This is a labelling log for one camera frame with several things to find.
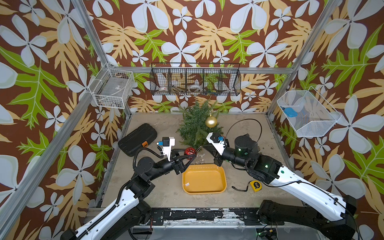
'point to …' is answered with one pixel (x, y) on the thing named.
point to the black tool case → (139, 138)
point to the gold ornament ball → (211, 121)
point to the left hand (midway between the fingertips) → (193, 153)
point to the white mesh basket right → (315, 115)
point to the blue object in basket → (290, 112)
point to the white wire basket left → (111, 88)
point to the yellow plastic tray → (203, 179)
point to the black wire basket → (194, 79)
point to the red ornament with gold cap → (189, 151)
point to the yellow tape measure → (255, 185)
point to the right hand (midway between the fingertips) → (203, 145)
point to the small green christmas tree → (194, 131)
